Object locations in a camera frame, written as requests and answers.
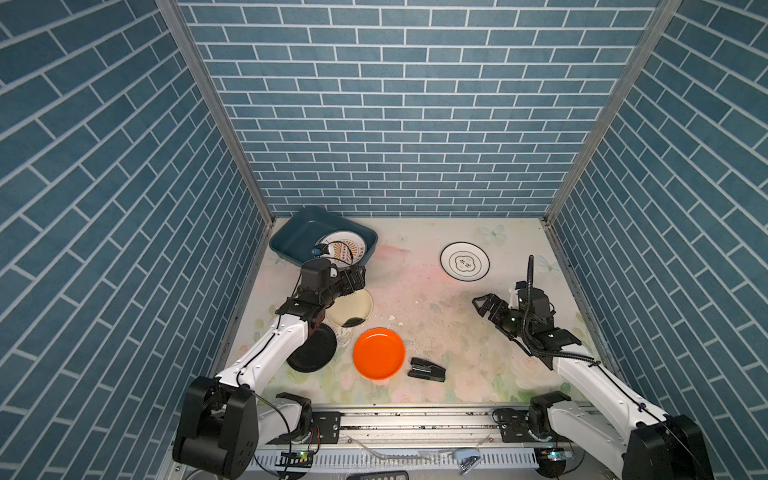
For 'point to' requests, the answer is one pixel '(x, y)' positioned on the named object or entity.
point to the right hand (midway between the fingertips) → (480, 304)
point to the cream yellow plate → (358, 304)
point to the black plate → (317, 353)
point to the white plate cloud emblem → (465, 261)
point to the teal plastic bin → (296, 237)
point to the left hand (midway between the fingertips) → (354, 271)
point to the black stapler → (425, 369)
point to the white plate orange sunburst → (346, 248)
